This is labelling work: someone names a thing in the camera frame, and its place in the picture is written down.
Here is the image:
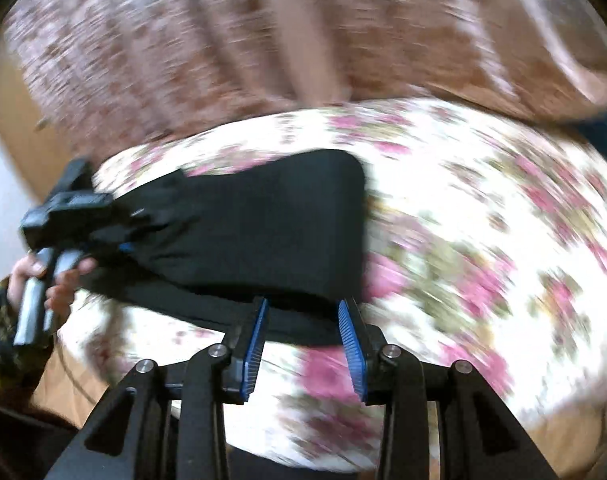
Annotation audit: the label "floral bedsheet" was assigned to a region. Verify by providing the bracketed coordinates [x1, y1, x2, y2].
[58, 97, 607, 476]

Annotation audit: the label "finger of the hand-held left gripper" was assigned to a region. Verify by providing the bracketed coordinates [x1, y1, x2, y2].
[91, 240, 134, 261]
[111, 197, 154, 223]

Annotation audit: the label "black pants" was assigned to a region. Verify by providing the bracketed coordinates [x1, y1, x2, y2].
[78, 149, 369, 348]

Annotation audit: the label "person's left forearm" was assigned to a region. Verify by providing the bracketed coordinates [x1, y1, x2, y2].
[0, 275, 54, 391]

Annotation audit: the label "brown floral curtain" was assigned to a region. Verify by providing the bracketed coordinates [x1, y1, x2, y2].
[4, 0, 607, 136]

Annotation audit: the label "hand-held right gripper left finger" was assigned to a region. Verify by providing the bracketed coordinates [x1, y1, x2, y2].
[44, 296, 270, 480]

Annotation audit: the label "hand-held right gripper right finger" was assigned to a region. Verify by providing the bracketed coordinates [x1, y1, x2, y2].
[337, 297, 559, 480]

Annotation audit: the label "dark cloth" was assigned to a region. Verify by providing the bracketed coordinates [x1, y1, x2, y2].
[0, 400, 92, 480]

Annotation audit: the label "person's left hand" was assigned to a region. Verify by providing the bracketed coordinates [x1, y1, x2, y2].
[10, 254, 98, 317]

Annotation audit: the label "blue object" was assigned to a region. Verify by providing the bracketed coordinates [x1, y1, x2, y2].
[578, 110, 607, 171]

